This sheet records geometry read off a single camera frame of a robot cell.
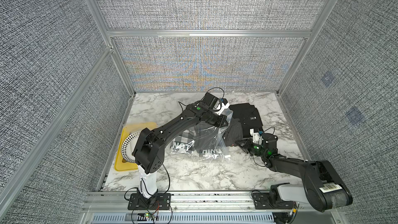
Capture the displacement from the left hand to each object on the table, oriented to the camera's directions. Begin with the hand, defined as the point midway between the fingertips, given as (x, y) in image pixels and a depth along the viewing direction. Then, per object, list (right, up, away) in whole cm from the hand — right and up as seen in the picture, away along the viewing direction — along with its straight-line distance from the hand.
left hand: (231, 123), depth 79 cm
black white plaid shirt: (-25, -12, +10) cm, 30 cm away
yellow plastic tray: (-59, -23, +5) cm, 63 cm away
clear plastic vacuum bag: (-3, -18, +3) cm, 18 cm away
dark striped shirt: (-10, -8, +3) cm, 13 cm away
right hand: (+4, -9, +7) cm, 12 cm away
